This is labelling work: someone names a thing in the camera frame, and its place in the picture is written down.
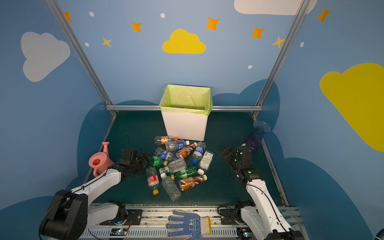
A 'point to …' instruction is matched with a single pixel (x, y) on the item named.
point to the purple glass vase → (255, 140)
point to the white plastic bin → (185, 125)
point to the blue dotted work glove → (192, 226)
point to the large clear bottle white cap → (169, 185)
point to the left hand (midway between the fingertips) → (151, 161)
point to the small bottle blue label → (199, 152)
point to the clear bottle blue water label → (172, 146)
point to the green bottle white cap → (188, 172)
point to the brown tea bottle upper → (186, 151)
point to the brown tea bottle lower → (188, 183)
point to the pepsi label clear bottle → (164, 154)
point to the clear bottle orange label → (164, 139)
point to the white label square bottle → (206, 160)
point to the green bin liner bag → (186, 99)
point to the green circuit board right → (244, 233)
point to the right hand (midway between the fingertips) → (228, 151)
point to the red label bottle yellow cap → (153, 179)
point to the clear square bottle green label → (174, 165)
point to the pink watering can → (100, 161)
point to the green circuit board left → (119, 232)
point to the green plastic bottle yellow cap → (157, 161)
